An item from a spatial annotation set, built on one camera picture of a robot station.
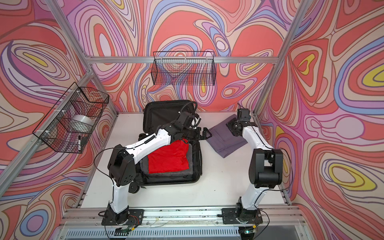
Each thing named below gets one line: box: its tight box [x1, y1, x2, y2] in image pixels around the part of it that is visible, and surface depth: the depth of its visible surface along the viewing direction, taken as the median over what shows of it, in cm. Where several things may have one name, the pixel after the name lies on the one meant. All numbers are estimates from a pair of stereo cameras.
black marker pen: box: [78, 135, 81, 152], surface depth 73 cm
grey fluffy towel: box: [139, 143, 193, 176], surface depth 85 cm
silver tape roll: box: [69, 114, 95, 133], surface depth 74 cm
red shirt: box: [147, 138, 190, 174], surface depth 86 cm
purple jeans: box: [206, 114, 248, 159], surface depth 100 cm
